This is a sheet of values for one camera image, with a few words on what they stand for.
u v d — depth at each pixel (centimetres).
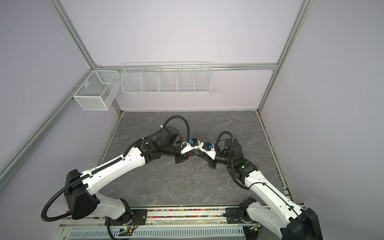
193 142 61
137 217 74
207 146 60
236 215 74
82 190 40
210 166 65
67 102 73
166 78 99
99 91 99
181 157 64
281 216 43
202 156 71
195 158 73
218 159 64
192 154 72
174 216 75
